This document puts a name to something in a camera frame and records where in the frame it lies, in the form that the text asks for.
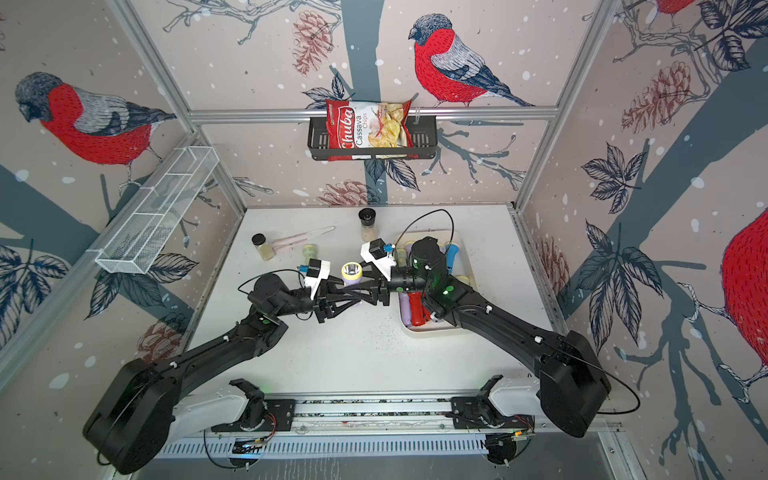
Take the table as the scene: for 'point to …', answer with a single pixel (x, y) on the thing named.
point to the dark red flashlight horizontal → (419, 313)
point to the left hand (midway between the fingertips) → (360, 291)
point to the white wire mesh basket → (165, 208)
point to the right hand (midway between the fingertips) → (349, 280)
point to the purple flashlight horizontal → (351, 273)
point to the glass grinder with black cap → (368, 224)
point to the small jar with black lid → (264, 247)
